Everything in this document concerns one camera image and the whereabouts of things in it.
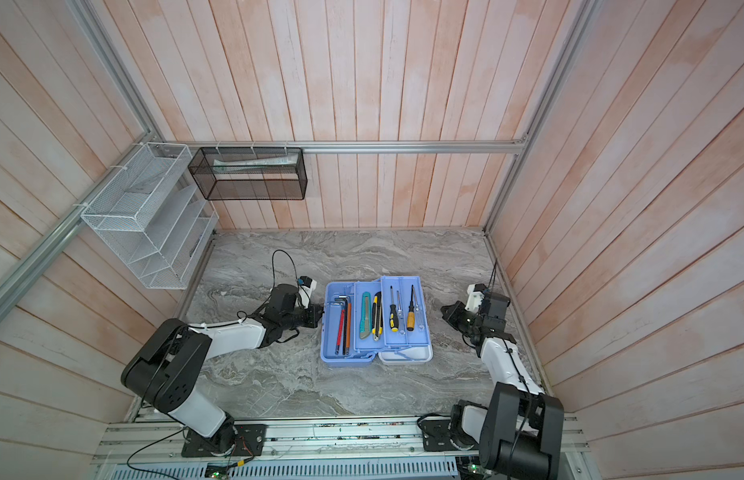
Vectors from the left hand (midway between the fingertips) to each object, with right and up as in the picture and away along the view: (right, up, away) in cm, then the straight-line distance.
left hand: (326, 315), depth 92 cm
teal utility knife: (+13, +1, -5) cm, 13 cm away
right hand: (+36, +3, -4) cm, 36 cm away
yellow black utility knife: (+16, +1, -5) cm, 17 cm away
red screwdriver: (+4, -5, +1) cm, 7 cm away
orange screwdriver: (+7, -4, +1) cm, 8 cm away
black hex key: (+5, +4, +7) cm, 10 cm away
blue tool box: (+10, 0, -6) cm, 12 cm away
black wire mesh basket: (-29, +48, +12) cm, 57 cm away
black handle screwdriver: (+20, +2, -9) cm, 22 cm away
